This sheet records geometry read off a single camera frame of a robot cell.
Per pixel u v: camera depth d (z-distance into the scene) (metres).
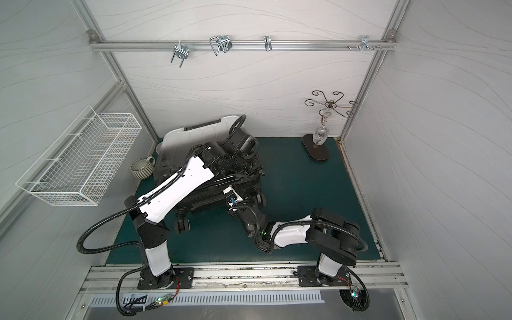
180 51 0.79
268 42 0.78
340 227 0.42
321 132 0.93
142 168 1.03
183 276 0.74
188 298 0.70
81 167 0.69
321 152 1.15
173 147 0.83
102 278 0.75
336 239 0.45
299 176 1.08
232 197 0.63
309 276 0.73
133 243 0.51
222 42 0.77
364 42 0.76
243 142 0.54
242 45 0.78
